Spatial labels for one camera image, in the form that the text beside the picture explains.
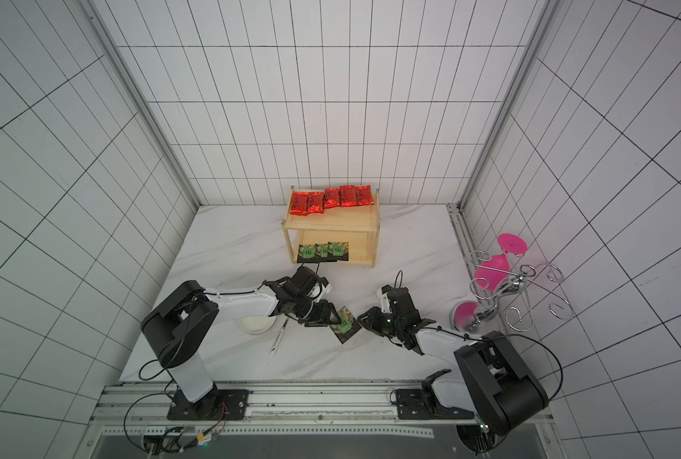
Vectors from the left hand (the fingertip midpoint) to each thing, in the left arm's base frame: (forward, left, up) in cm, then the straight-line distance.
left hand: (328, 326), depth 85 cm
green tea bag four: (+2, -5, -1) cm, 6 cm away
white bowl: (-1, +21, +2) cm, 22 cm away
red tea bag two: (+32, +5, +21) cm, 39 cm away
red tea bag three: (+34, 0, +22) cm, 40 cm away
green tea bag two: (+28, +9, 0) cm, 29 cm away
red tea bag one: (+32, +10, +21) cm, 39 cm away
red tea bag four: (+36, -6, +21) cm, 42 cm away
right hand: (+2, -7, -1) cm, 8 cm away
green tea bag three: (+29, -2, +1) cm, 29 cm away
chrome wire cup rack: (+3, -43, +21) cm, 48 cm away
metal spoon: (-3, +15, -1) cm, 15 cm away
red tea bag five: (+36, -11, +21) cm, 43 cm away
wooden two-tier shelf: (+26, -9, +17) cm, 32 cm away
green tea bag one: (+28, +3, 0) cm, 28 cm away
